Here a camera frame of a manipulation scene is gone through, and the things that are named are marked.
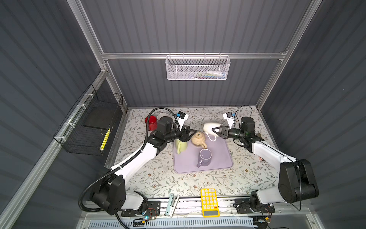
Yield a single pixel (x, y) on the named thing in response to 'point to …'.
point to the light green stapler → (172, 203)
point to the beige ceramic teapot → (199, 139)
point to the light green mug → (180, 146)
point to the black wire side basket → (87, 129)
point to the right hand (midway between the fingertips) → (214, 131)
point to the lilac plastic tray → (187, 162)
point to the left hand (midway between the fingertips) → (192, 128)
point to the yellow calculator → (209, 202)
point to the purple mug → (205, 157)
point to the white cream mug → (208, 127)
